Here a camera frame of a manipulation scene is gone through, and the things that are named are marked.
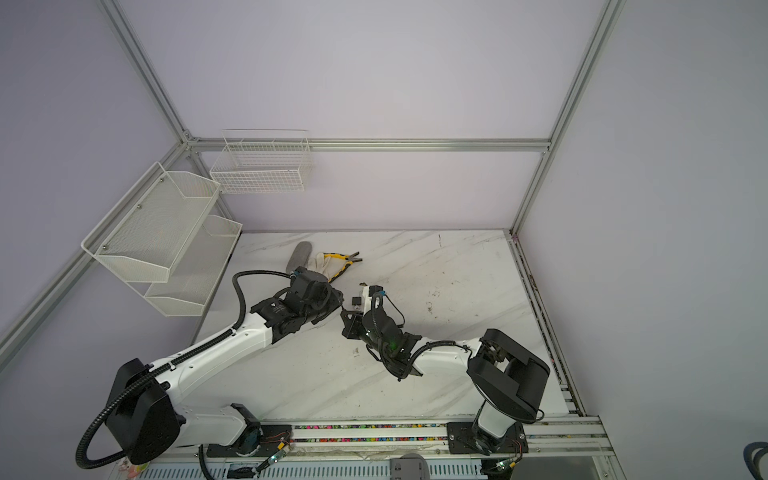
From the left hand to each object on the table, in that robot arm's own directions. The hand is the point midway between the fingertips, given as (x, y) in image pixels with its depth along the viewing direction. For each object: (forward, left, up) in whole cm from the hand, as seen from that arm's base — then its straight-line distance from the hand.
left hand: (341, 297), depth 82 cm
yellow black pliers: (+27, +2, -15) cm, 31 cm away
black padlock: (+8, -2, -15) cm, 17 cm away
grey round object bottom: (-38, -19, -15) cm, 44 cm away
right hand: (-5, +1, -1) cm, 5 cm away
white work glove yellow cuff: (+24, +11, -14) cm, 30 cm away
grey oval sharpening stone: (+27, +21, -14) cm, 37 cm away
